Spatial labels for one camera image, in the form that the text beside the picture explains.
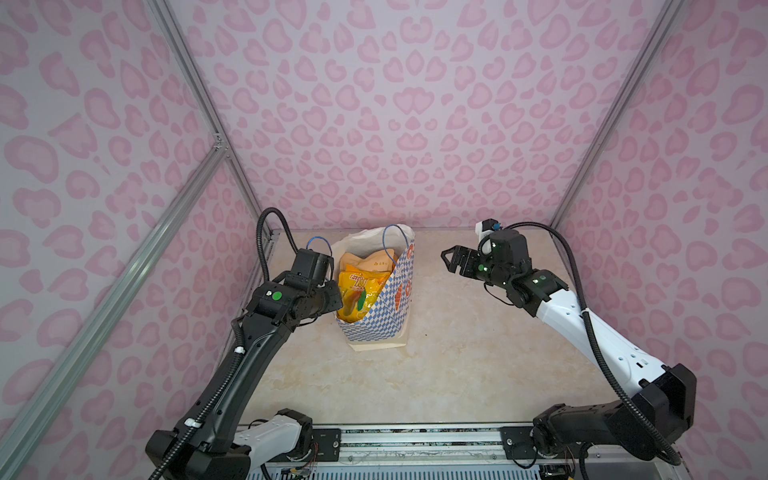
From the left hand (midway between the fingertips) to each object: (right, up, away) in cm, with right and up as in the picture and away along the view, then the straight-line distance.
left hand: (334, 291), depth 73 cm
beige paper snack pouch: (+12, +7, +9) cm, 16 cm away
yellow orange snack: (+5, 0, +3) cm, 6 cm away
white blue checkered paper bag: (+13, -9, +4) cm, 17 cm away
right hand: (+30, +9, +3) cm, 32 cm away
